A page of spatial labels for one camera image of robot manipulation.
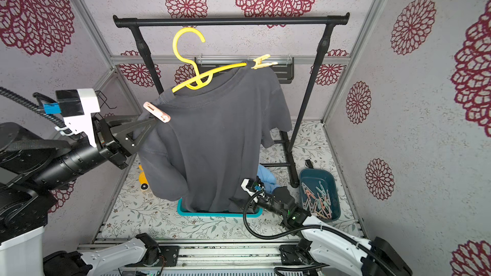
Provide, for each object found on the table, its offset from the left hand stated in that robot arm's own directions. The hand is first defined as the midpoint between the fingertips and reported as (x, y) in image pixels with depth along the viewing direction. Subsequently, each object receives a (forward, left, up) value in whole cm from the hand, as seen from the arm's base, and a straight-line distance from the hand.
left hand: (151, 122), depth 39 cm
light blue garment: (+10, -29, -47) cm, 56 cm away
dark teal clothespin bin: (+17, -52, -58) cm, 79 cm away
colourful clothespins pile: (+3, -52, -57) cm, 77 cm away
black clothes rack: (+32, -41, -46) cm, 69 cm away
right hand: (+3, -16, -39) cm, 42 cm away
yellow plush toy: (+13, +28, -51) cm, 60 cm away
